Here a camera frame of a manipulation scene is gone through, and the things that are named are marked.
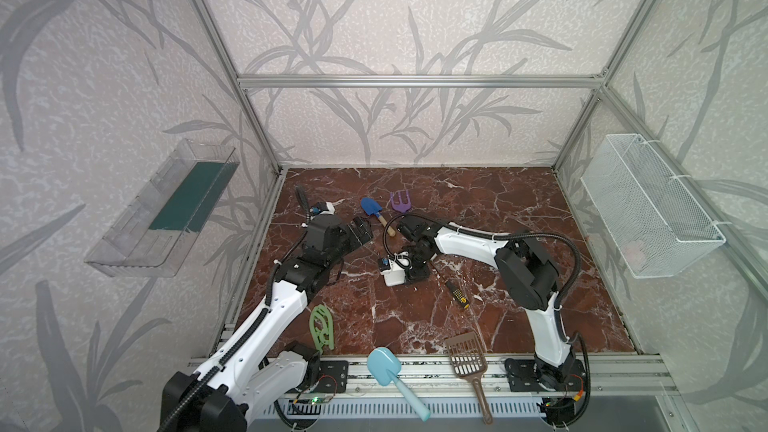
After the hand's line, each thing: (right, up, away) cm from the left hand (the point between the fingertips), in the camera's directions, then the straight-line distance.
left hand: (364, 218), depth 79 cm
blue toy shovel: (-1, +2, +29) cm, 29 cm away
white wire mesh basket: (+64, 0, -17) cm, 66 cm away
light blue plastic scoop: (+6, -38, -4) cm, 38 cm away
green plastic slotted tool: (-12, -30, +1) cm, 33 cm away
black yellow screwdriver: (+26, -23, +5) cm, 35 cm away
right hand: (+11, -15, +14) cm, 23 cm away
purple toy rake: (+10, +2, +29) cm, 31 cm away
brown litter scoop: (+28, -37, -2) cm, 46 cm away
